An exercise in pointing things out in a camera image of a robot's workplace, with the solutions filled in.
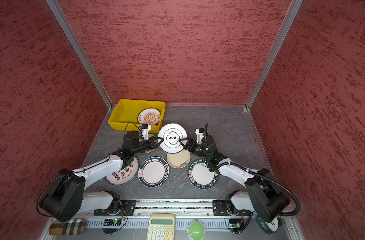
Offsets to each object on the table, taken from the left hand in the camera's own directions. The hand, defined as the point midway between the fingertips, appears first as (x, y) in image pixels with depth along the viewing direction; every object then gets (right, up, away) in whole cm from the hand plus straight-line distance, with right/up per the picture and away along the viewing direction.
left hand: (164, 142), depth 83 cm
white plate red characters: (-23, -20, +2) cm, 31 cm away
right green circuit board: (+37, -39, -11) cm, 55 cm away
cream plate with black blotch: (+9, -12, +6) cm, 16 cm away
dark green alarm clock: (+51, -36, -18) cm, 65 cm away
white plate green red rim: (-7, -18, +3) cm, 19 cm away
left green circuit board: (-24, -38, -11) cm, 46 cm away
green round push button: (+17, -38, -16) cm, 45 cm away
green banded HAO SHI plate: (+21, -20, +2) cm, 29 cm away
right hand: (+9, -2, -2) cm, 10 cm away
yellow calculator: (+1, -37, -16) cm, 40 cm away
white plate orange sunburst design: (-15, +15, +27) cm, 34 cm away
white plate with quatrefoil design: (+4, +5, +2) cm, 7 cm away
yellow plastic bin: (-36, +16, +31) cm, 50 cm away
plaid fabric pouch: (-40, -36, -17) cm, 57 cm away
